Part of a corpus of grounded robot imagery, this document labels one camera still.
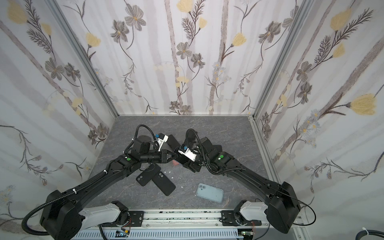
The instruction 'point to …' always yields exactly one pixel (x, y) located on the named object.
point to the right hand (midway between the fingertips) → (185, 155)
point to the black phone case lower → (165, 184)
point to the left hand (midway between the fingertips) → (174, 153)
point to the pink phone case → (174, 162)
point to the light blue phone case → (210, 192)
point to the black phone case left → (144, 178)
